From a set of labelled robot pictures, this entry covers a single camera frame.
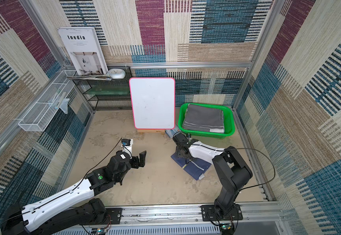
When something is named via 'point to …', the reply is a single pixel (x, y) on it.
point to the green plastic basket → (229, 126)
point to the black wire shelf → (114, 95)
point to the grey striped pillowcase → (204, 118)
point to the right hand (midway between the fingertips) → (183, 152)
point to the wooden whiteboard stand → (142, 131)
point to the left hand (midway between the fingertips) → (138, 150)
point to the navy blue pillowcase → (194, 168)
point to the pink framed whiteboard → (153, 100)
